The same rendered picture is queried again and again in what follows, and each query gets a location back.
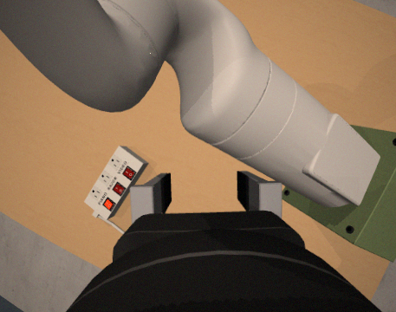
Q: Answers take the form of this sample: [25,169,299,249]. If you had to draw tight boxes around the white power strip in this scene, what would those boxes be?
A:
[84,146,149,234]

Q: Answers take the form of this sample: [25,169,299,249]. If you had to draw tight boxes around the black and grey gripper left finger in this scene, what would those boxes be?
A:
[130,173,172,224]

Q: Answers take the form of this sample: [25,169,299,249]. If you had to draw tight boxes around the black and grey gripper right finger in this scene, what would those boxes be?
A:
[237,171,282,218]

